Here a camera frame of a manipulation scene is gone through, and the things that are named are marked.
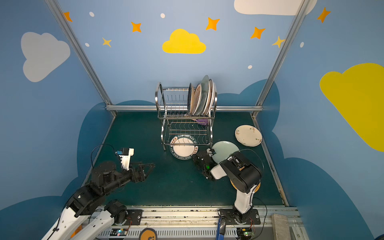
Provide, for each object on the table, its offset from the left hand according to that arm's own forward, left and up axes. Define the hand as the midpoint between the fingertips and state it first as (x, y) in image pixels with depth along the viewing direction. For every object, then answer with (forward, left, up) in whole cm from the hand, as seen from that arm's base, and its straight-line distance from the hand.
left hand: (150, 165), depth 68 cm
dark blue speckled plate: (+40, -17, +7) cm, 44 cm away
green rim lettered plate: (+22, -14, -19) cm, 32 cm away
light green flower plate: (+21, -40, -20) cm, 49 cm away
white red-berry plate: (+35, -61, -23) cm, 74 cm away
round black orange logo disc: (-24, +1, -25) cm, 35 cm away
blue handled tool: (-22, -33, -18) cm, 44 cm away
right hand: (+19, -19, -20) cm, 33 cm away
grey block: (-21, -62, -20) cm, 69 cm away
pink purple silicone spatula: (+46, -27, -19) cm, 57 cm away
